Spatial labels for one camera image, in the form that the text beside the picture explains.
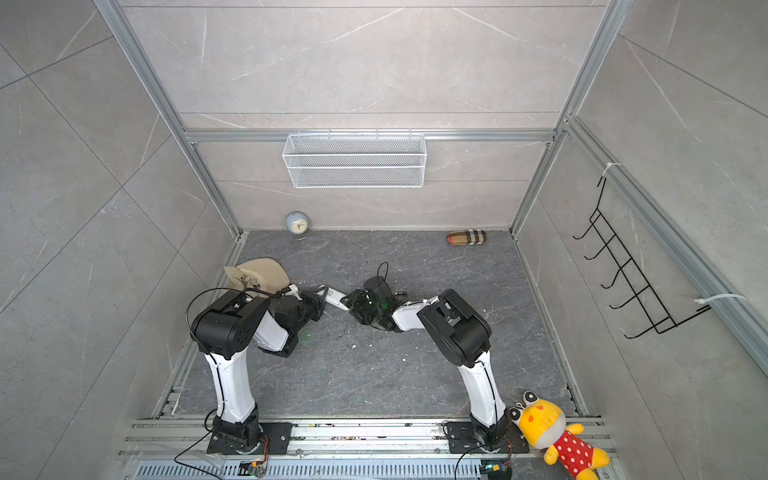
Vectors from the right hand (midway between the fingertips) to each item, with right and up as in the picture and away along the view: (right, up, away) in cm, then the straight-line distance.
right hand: (342, 303), depth 95 cm
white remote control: (-3, +2, 0) cm, 3 cm away
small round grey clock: (-21, +29, +19) cm, 40 cm away
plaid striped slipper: (+46, +23, +19) cm, 54 cm away
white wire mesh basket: (+5, +49, +5) cm, 49 cm away
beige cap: (-29, +9, +10) cm, 32 cm away
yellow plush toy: (+52, -25, -26) cm, 63 cm away
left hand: (-4, +7, +1) cm, 8 cm away
